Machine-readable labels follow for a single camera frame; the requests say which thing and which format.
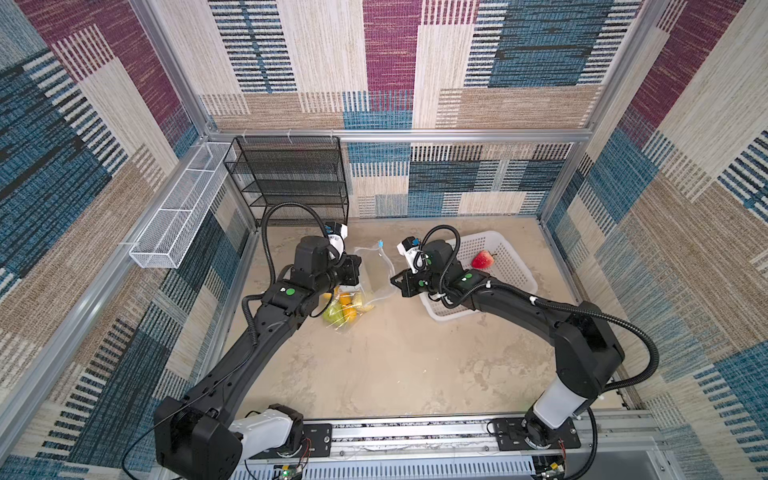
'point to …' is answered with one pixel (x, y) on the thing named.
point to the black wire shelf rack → (271, 171)
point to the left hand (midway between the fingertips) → (362, 254)
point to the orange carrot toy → (345, 298)
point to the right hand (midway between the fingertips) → (393, 283)
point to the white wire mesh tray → (171, 232)
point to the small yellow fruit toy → (350, 313)
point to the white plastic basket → (507, 268)
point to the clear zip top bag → (344, 306)
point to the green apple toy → (334, 313)
